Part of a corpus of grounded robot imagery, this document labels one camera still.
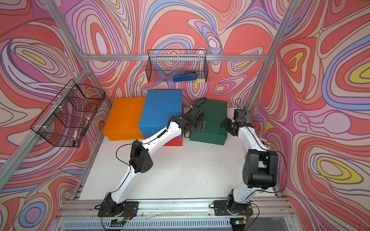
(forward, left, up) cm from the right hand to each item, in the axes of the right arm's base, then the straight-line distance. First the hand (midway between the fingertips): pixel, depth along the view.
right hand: (225, 128), depth 92 cm
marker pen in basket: (-13, +82, +15) cm, 84 cm away
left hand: (+1, +16, +4) cm, 16 cm away
